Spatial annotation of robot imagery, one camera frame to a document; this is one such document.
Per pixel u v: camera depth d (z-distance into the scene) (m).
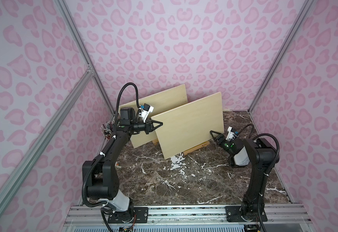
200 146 0.93
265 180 0.58
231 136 0.90
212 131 0.93
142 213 0.73
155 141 0.95
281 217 0.73
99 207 0.66
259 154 0.55
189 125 0.87
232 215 0.74
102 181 0.44
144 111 0.72
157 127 0.77
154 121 0.76
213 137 0.90
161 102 0.88
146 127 0.72
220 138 0.88
